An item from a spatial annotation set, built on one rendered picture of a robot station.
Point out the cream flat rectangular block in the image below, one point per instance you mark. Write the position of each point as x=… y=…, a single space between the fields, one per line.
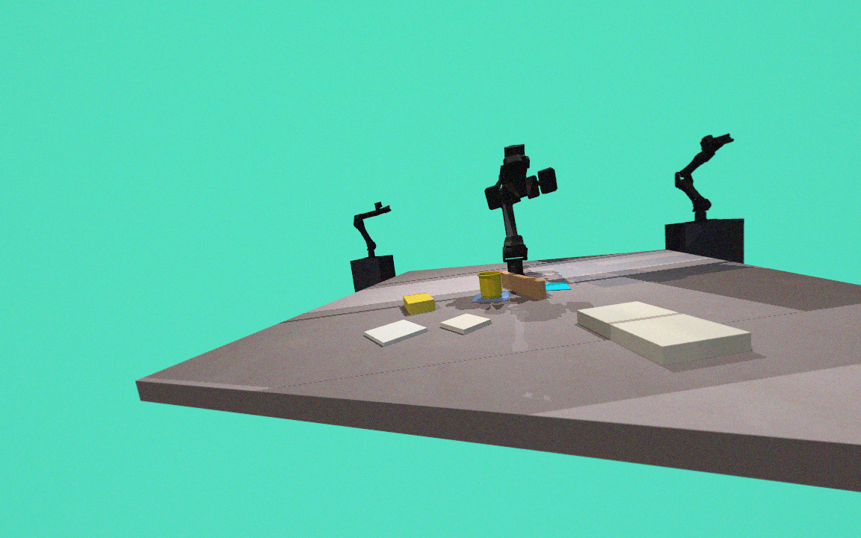
x=664 y=336

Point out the yellow rectangular block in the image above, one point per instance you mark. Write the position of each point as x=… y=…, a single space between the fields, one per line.
x=419 y=303

